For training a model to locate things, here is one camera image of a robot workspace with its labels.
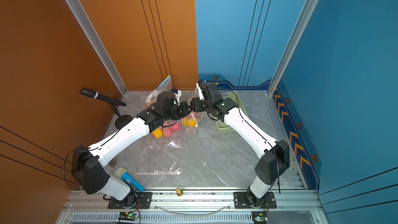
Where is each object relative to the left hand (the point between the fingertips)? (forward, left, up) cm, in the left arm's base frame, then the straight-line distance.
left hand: (195, 106), depth 78 cm
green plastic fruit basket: (-1, -15, -19) cm, 24 cm away
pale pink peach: (+1, +13, -22) cm, 26 cm away
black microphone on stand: (+6, +50, -23) cm, 55 cm away
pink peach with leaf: (-3, +17, -20) cm, 27 cm away
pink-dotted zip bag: (-8, +13, -24) cm, 28 cm away
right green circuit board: (-43, -31, -28) cm, 60 cm away
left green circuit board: (-44, +30, -27) cm, 60 cm away
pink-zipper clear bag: (-24, +14, -26) cm, 38 cm away
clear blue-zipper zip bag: (+15, +29, -11) cm, 34 cm away
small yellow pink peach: (+3, +7, -19) cm, 20 cm away
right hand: (+3, 0, 0) cm, 3 cm away
